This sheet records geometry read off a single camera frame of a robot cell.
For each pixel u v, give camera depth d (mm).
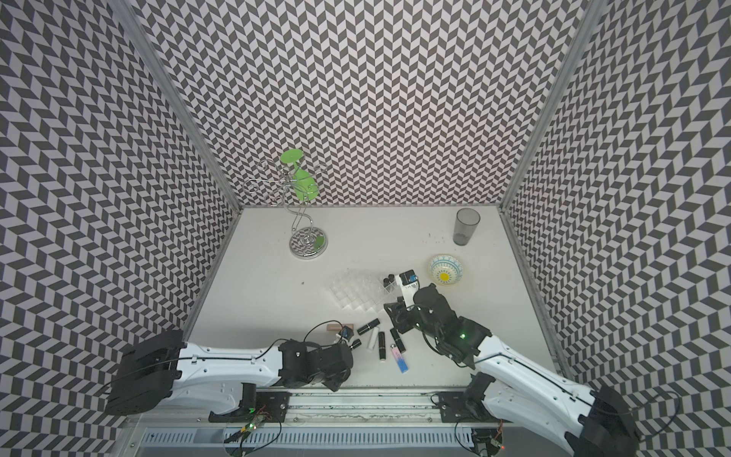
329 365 598
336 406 737
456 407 742
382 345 825
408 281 662
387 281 889
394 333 845
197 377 437
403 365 797
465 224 973
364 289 1383
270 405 725
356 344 812
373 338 843
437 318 561
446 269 983
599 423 395
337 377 629
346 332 724
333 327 858
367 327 852
